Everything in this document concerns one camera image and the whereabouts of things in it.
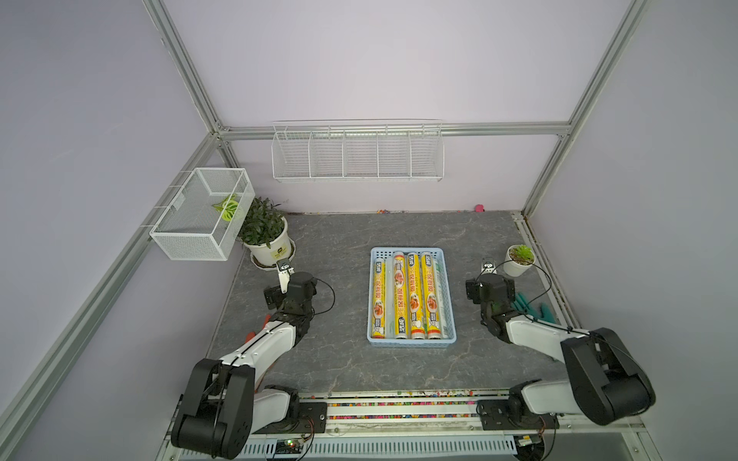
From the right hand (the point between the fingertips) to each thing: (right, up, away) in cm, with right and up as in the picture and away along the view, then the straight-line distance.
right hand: (489, 277), depth 92 cm
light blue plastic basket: (-27, -6, -6) cm, 28 cm away
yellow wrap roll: (-29, -5, -4) cm, 30 cm away
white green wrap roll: (-17, -14, -8) cm, 23 cm away
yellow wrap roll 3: (-20, -5, -5) cm, 21 cm away
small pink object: (+8, +26, +32) cm, 42 cm away
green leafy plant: (-74, +18, +1) cm, 76 cm away
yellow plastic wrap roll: (-36, -7, 0) cm, 37 cm away
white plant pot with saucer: (-75, +6, +6) cm, 76 cm away
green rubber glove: (+17, -12, -1) cm, 21 cm away
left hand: (-64, -1, -5) cm, 64 cm away
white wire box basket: (-87, +18, -9) cm, 89 cm away
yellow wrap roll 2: (-25, -10, -8) cm, 28 cm away
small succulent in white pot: (+12, +5, +4) cm, 13 cm away
